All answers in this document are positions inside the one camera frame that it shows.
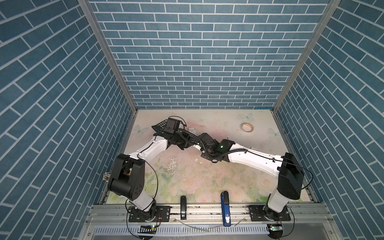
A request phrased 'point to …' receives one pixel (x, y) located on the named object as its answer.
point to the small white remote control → (192, 130)
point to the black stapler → (183, 207)
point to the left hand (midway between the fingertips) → (198, 138)
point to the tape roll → (247, 127)
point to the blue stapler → (225, 208)
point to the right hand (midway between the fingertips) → (205, 144)
